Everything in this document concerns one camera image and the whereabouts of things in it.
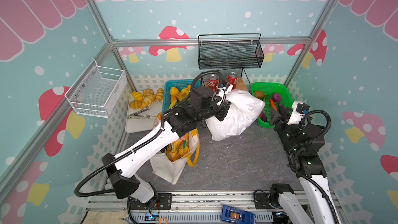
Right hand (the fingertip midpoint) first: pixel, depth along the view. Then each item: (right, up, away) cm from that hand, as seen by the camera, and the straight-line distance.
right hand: (278, 107), depth 66 cm
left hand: (-22, +1, -2) cm, 22 cm away
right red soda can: (-15, +18, +25) cm, 34 cm away
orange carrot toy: (+17, +2, +43) cm, 47 cm away
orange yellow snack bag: (-45, -21, +14) cm, 52 cm away
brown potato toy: (+8, +10, +46) cm, 48 cm away
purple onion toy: (+20, +7, +44) cm, 49 cm away
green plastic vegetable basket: (+17, +15, +50) cm, 55 cm away
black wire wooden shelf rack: (-5, +19, +42) cm, 46 cm away
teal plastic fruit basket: (-49, +18, +50) cm, 72 cm away
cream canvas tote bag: (-49, -31, +10) cm, 59 cm away
